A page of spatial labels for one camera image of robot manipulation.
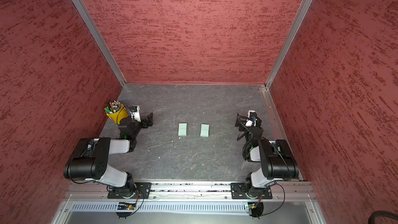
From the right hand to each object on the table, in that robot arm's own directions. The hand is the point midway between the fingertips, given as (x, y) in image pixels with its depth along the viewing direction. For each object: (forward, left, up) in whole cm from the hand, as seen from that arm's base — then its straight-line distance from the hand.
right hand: (245, 115), depth 90 cm
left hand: (+3, +61, -2) cm, 61 cm away
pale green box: (-2, +39, -9) cm, 40 cm away
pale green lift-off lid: (-4, +24, -10) cm, 27 cm away
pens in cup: (+4, +78, +7) cm, 78 cm away
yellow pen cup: (+2, +77, 0) cm, 77 cm away
